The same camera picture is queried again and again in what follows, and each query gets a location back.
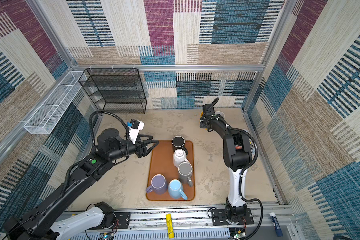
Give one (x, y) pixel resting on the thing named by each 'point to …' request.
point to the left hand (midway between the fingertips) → (155, 138)
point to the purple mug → (158, 184)
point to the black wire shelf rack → (116, 90)
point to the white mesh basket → (42, 121)
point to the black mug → (178, 142)
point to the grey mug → (185, 170)
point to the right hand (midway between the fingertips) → (206, 123)
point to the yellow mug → (201, 114)
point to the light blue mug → (174, 189)
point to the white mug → (179, 156)
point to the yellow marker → (169, 220)
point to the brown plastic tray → (162, 162)
